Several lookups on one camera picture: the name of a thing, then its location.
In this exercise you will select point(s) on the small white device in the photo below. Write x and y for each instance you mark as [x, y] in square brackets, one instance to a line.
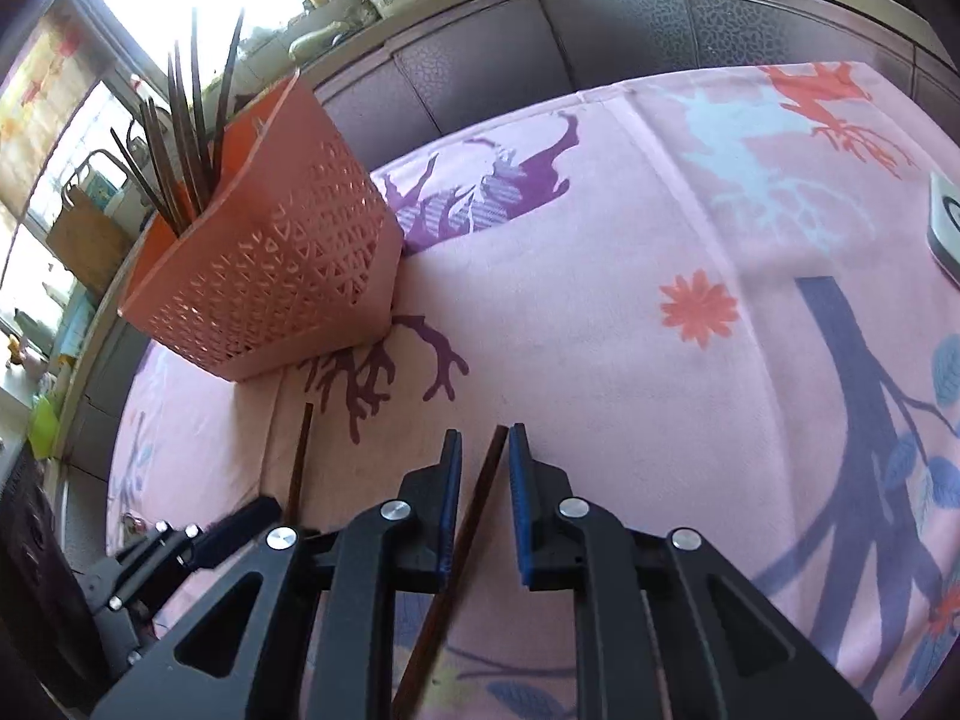
[946, 229]

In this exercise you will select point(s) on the green plastic container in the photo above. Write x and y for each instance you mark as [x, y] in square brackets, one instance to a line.
[45, 427]

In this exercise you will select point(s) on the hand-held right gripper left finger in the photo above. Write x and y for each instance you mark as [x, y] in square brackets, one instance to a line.
[450, 510]

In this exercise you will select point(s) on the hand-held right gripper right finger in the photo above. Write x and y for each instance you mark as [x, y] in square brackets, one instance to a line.
[521, 510]

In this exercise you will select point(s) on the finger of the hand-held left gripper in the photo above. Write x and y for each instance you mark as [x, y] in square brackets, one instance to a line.
[240, 529]

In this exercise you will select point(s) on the bundle of wooden chopsticks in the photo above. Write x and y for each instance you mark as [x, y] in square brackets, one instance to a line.
[187, 172]

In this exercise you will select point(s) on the wooden cutting board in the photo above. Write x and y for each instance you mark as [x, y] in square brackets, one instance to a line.
[86, 247]

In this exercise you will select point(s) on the single dark brown chopstick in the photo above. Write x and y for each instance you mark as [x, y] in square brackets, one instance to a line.
[300, 465]
[480, 495]

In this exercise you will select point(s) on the orange plastic lattice basket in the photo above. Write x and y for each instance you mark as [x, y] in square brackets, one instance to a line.
[300, 262]

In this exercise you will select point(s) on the white gourd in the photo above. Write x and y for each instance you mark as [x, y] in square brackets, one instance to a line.
[315, 41]

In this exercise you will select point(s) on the pink printed tablecloth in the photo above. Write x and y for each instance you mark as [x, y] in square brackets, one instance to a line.
[600, 277]

